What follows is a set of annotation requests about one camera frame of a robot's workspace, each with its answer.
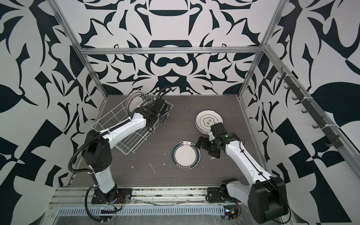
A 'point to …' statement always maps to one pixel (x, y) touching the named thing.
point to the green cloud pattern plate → (210, 113)
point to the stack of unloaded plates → (204, 123)
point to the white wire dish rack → (120, 108)
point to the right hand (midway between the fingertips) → (200, 146)
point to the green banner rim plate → (133, 101)
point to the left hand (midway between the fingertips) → (156, 114)
